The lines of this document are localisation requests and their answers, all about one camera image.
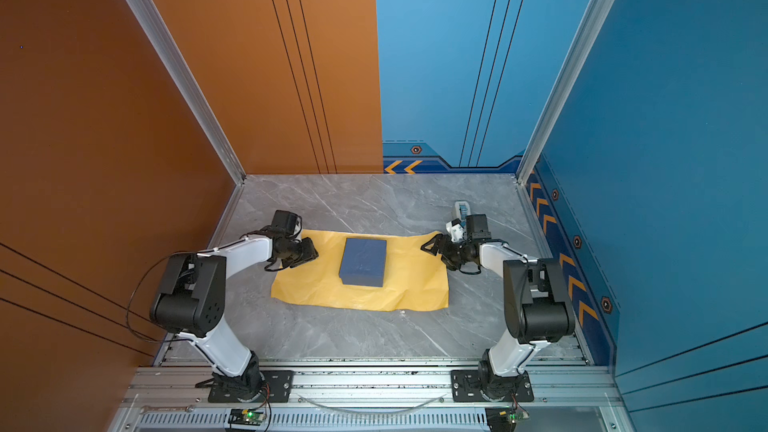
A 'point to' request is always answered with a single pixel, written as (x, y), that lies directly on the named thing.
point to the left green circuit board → (246, 416)
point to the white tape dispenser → (462, 209)
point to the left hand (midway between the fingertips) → (314, 252)
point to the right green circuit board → (501, 419)
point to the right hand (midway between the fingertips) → (426, 252)
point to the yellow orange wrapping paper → (412, 279)
